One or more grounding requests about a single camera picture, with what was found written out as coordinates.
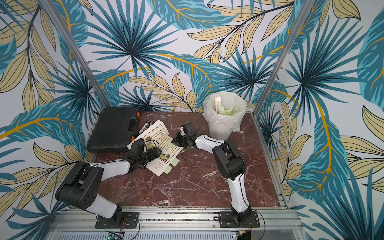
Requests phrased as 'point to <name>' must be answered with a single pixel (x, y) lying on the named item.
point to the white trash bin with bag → (224, 111)
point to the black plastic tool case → (114, 130)
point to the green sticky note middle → (175, 162)
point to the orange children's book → (157, 136)
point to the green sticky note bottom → (168, 170)
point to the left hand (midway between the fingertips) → (157, 154)
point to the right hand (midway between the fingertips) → (171, 140)
